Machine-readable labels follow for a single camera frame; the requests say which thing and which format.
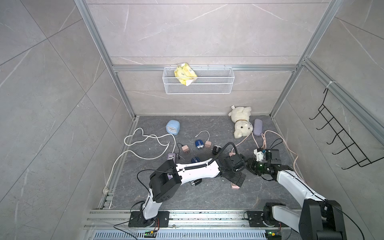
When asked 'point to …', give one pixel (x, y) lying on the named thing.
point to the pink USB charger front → (207, 144)
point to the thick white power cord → (106, 189)
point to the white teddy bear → (241, 116)
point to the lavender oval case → (257, 130)
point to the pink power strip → (233, 186)
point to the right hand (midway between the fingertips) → (243, 164)
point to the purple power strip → (171, 156)
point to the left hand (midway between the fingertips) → (238, 176)
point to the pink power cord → (264, 143)
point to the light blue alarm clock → (173, 127)
